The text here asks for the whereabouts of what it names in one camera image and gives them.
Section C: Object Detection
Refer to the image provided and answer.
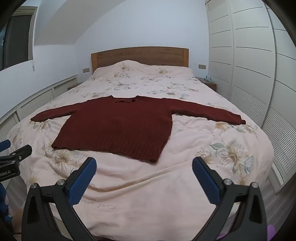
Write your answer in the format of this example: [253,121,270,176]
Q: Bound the window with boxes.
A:
[0,6,38,70]

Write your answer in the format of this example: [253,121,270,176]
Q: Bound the white wardrobe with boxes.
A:
[205,0,296,193]

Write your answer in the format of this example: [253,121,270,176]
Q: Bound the wooden nightstand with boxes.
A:
[200,79,217,93]

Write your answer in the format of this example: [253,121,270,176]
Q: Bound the floral cream blanket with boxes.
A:
[9,60,274,239]

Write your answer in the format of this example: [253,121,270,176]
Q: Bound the dark red knitted sweater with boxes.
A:
[31,95,246,164]

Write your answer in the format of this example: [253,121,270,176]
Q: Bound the wooden headboard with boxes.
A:
[91,47,189,75]

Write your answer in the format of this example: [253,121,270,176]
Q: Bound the white louvred cabinet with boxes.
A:
[0,75,78,139]

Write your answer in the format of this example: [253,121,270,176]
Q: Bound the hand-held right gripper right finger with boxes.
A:
[192,156,269,241]

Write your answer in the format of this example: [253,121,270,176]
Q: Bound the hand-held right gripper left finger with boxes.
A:
[21,157,97,241]

